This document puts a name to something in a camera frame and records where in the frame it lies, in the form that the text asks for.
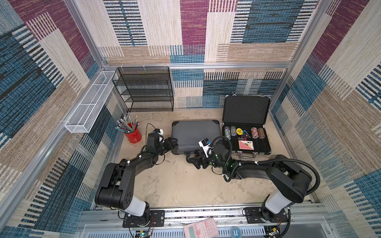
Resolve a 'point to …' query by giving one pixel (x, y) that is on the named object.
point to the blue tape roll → (236, 232)
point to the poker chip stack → (227, 132)
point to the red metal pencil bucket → (134, 137)
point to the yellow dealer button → (239, 131)
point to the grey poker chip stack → (233, 131)
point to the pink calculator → (206, 228)
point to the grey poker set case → (189, 133)
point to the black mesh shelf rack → (145, 88)
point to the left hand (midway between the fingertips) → (176, 143)
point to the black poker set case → (245, 118)
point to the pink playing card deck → (245, 145)
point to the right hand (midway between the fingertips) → (196, 156)
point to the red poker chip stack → (254, 133)
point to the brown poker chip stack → (261, 133)
